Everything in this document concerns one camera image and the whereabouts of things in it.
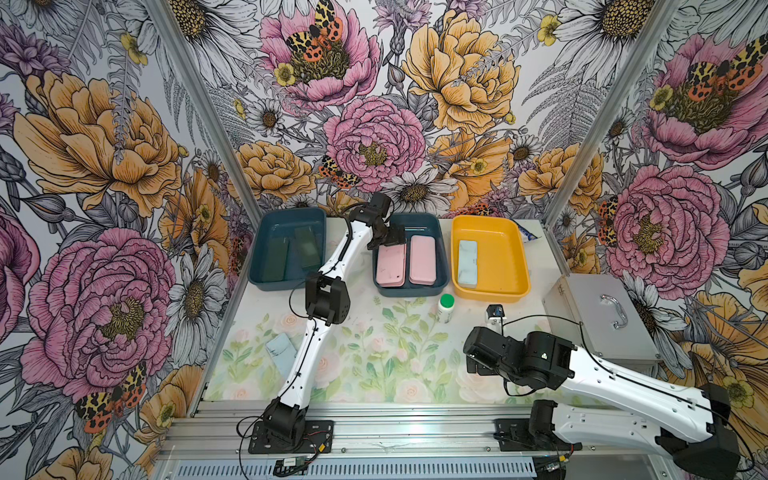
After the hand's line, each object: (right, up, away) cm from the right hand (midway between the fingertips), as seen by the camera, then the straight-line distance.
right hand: (488, 361), depth 73 cm
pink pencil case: (-24, +22, +26) cm, 41 cm away
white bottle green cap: (-8, +11, +15) cm, 20 cm away
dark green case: (-55, +28, +39) cm, 73 cm away
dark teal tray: (-61, +29, +42) cm, 80 cm away
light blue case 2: (+3, +22, +33) cm, 40 cm away
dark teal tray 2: (-13, +37, +50) cm, 63 cm away
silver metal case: (+32, +10, +8) cm, 34 cm away
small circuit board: (-47, -25, -1) cm, 53 cm away
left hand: (-23, +28, +31) cm, 48 cm away
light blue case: (-54, -2, +13) cm, 56 cm away
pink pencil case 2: (-12, +20, +33) cm, 40 cm away
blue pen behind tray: (+29, +32, +42) cm, 60 cm away
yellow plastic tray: (+16, +20, +35) cm, 43 cm away
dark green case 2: (-65, +22, +37) cm, 78 cm away
